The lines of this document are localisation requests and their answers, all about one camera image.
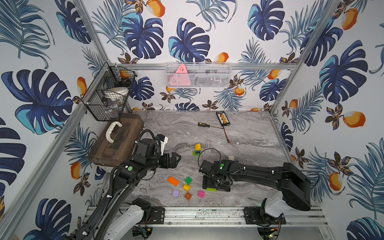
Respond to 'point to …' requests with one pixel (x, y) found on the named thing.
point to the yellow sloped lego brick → (187, 187)
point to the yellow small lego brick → (198, 147)
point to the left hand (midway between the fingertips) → (173, 154)
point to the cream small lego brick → (231, 157)
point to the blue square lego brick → (197, 151)
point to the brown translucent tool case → (116, 139)
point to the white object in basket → (116, 93)
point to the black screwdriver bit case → (222, 118)
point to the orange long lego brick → (173, 181)
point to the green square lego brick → (188, 180)
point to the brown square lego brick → (188, 196)
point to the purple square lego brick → (175, 192)
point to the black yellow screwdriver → (203, 124)
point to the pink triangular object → (180, 78)
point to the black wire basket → (105, 98)
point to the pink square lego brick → (201, 194)
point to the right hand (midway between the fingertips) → (211, 187)
